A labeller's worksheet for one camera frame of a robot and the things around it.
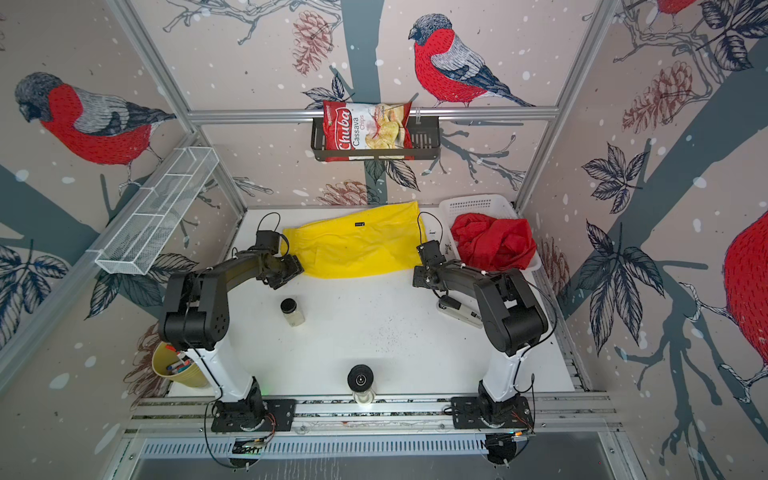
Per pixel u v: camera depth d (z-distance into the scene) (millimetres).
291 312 833
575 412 747
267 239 826
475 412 729
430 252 792
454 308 886
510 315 494
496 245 908
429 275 739
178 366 730
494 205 1131
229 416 676
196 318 491
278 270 850
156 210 774
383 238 1065
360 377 692
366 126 878
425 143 949
